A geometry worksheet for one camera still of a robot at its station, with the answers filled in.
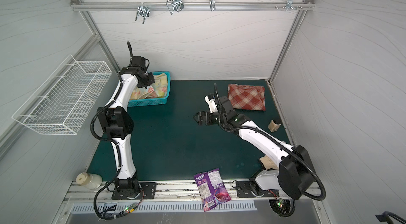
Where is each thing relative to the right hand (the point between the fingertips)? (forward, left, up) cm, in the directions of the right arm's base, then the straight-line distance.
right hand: (202, 111), depth 80 cm
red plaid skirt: (+25, -31, -18) cm, 44 cm away
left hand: (+23, +32, 0) cm, 40 cm away
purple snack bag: (-32, -6, -17) cm, 37 cm away
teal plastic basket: (+17, +36, -15) cm, 43 cm away
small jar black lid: (+2, -40, -13) cm, 42 cm away
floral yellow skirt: (+28, +34, -14) cm, 46 cm away
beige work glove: (-18, -35, -20) cm, 44 cm away
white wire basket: (-6, +61, +13) cm, 63 cm away
